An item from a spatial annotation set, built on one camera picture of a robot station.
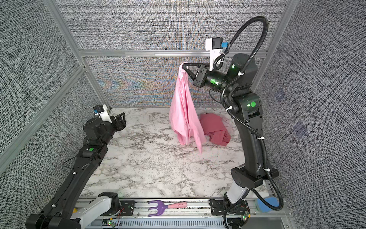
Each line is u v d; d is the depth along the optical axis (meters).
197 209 0.75
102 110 0.61
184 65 0.48
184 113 0.63
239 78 0.36
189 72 0.49
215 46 0.41
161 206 0.73
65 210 0.39
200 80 0.43
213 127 1.03
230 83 0.38
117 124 0.65
